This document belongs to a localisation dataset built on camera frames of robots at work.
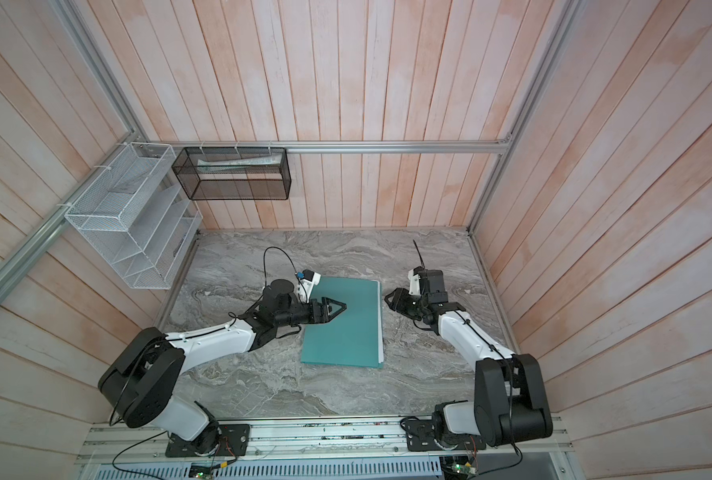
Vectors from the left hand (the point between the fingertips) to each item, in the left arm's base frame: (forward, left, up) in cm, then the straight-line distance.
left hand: (339, 313), depth 82 cm
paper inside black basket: (+39, +34, +21) cm, 56 cm away
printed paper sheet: (+1, -13, -13) cm, 18 cm away
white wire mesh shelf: (+18, +53, +20) cm, 59 cm away
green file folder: (-1, -3, -15) cm, 16 cm away
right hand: (+7, -16, -4) cm, 18 cm away
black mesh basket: (+49, +38, +12) cm, 64 cm away
